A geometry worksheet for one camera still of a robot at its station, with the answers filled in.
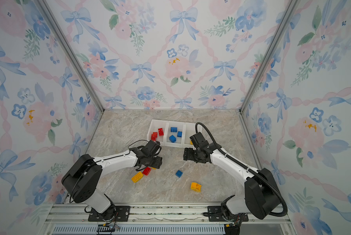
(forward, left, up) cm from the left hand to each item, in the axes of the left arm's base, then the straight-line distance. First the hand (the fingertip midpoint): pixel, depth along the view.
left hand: (158, 161), depth 90 cm
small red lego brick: (+17, +5, 0) cm, 18 cm away
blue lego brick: (+25, -9, 0) cm, 26 cm away
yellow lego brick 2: (-9, +12, -2) cm, 15 cm away
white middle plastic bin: (+14, -13, +1) cm, 19 cm away
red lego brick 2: (-6, +7, -1) cm, 9 cm away
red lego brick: (+20, +5, -1) cm, 21 cm away
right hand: (+1, -18, +6) cm, 19 cm away
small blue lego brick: (+20, -13, 0) cm, 24 cm away
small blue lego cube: (-7, -13, -1) cm, 15 cm away
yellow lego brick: (-7, +2, +5) cm, 9 cm away
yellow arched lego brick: (-16, -22, +2) cm, 27 cm away
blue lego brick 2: (+17, -8, 0) cm, 18 cm away
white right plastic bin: (+22, -20, +3) cm, 30 cm away
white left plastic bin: (+27, +5, +1) cm, 27 cm away
